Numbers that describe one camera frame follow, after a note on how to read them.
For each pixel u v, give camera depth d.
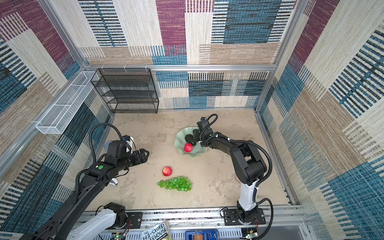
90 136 0.96
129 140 0.71
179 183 0.81
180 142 0.99
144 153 0.72
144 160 0.70
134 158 0.69
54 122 0.70
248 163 0.50
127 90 1.11
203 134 0.75
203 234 0.67
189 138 0.99
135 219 0.74
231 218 0.73
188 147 0.94
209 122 0.79
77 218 0.49
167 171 0.85
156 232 0.69
